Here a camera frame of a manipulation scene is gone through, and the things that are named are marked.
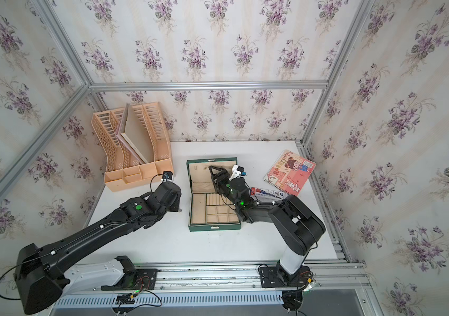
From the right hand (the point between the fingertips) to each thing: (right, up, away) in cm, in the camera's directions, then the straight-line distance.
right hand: (210, 172), depth 83 cm
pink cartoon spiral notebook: (+42, -2, +22) cm, 47 cm away
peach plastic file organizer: (-44, 0, +13) cm, 45 cm away
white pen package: (+23, -11, +12) cm, 28 cm away
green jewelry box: (-2, -17, +3) cm, 18 cm away
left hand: (-13, -10, -4) cm, 17 cm away
